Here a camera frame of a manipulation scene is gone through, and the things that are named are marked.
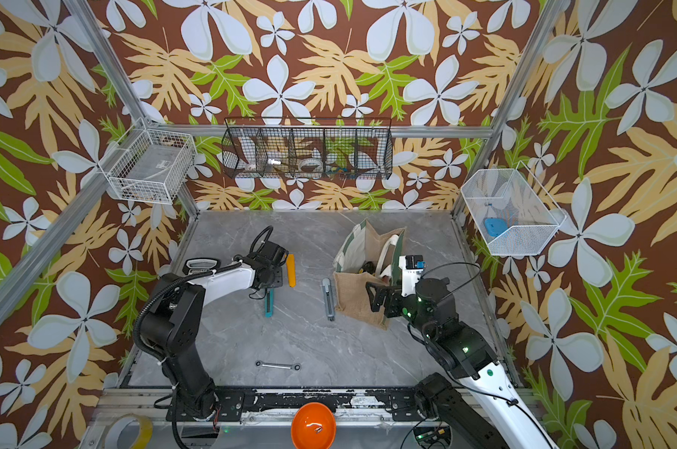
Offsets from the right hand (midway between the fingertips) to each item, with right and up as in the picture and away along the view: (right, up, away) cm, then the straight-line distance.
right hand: (378, 283), depth 69 cm
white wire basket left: (-69, +35, +17) cm, 79 cm away
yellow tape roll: (-58, -36, -2) cm, 68 cm away
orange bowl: (-17, -37, +2) cm, 41 cm away
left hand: (-33, -2, +29) cm, 44 cm away
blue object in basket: (+36, +15, +11) cm, 40 cm away
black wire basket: (-21, +43, +27) cm, 55 cm away
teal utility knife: (-33, -10, +22) cm, 41 cm away
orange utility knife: (-27, -1, +32) cm, 42 cm away
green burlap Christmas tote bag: (-1, +4, +32) cm, 32 cm away
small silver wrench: (-23, -26, +11) cm, 37 cm away
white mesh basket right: (+43, +19, +14) cm, 49 cm away
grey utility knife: (-13, -9, +24) cm, 29 cm away
